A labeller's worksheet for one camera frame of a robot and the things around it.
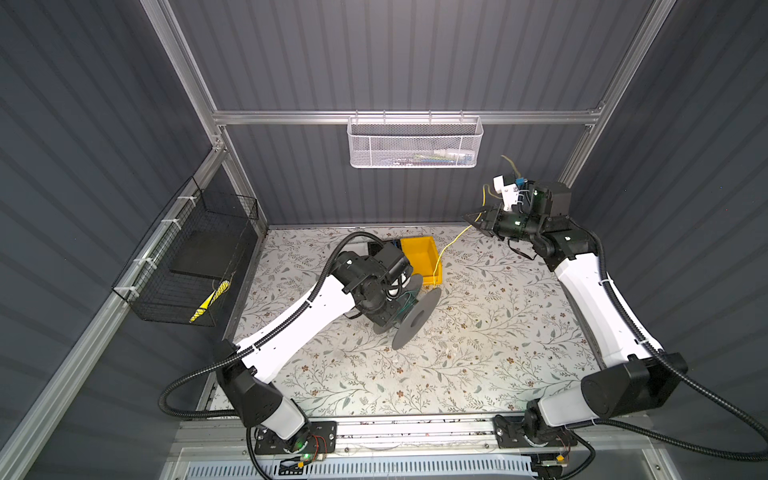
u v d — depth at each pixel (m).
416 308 0.67
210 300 0.69
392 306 0.63
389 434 0.75
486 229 0.63
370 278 0.48
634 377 0.40
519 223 0.61
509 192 0.65
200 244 0.77
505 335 0.91
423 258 1.14
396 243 1.06
